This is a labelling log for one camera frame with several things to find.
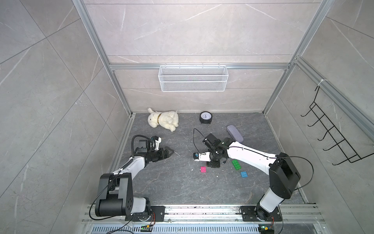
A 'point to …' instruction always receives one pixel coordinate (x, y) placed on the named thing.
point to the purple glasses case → (234, 133)
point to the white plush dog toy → (168, 120)
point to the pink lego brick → (203, 169)
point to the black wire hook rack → (351, 154)
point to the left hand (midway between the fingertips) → (169, 151)
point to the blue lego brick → (244, 174)
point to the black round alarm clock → (205, 117)
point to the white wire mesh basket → (193, 78)
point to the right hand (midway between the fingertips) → (209, 159)
